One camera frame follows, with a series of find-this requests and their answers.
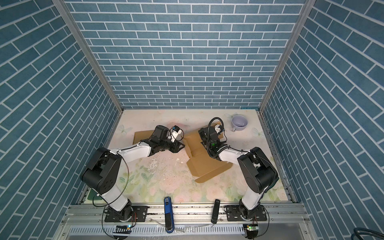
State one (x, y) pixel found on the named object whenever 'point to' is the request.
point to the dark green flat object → (91, 195)
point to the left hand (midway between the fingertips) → (182, 144)
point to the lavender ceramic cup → (238, 122)
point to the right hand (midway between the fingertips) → (197, 126)
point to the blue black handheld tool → (169, 222)
